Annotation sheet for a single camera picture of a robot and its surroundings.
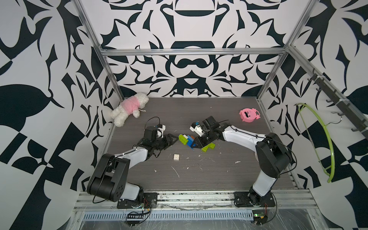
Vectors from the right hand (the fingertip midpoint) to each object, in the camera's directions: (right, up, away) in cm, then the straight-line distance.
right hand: (193, 142), depth 87 cm
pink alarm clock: (+41, +16, +18) cm, 48 cm away
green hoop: (+55, -6, -28) cm, 62 cm away
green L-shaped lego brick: (+12, -3, +5) cm, 13 cm away
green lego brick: (-6, +2, 0) cm, 6 cm away
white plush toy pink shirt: (-43, +23, +16) cm, 52 cm away
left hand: (-11, +3, +1) cm, 11 cm away
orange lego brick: (0, +3, +1) cm, 3 cm away
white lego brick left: (-10, -9, 0) cm, 13 cm away
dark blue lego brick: (-2, +1, -1) cm, 2 cm away
